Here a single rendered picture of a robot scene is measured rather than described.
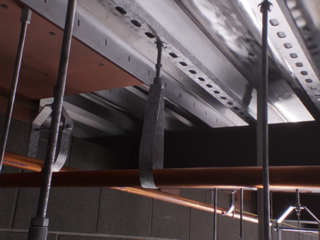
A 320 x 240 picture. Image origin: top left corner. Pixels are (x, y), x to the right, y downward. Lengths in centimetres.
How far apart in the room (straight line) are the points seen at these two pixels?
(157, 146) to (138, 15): 27
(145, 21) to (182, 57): 17
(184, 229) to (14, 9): 169
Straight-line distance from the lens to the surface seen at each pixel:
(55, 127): 44
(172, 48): 90
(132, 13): 78
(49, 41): 97
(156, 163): 86
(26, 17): 85
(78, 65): 108
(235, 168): 71
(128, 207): 184
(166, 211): 213
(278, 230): 143
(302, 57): 95
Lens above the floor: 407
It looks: 17 degrees up
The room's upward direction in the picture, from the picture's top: 4 degrees clockwise
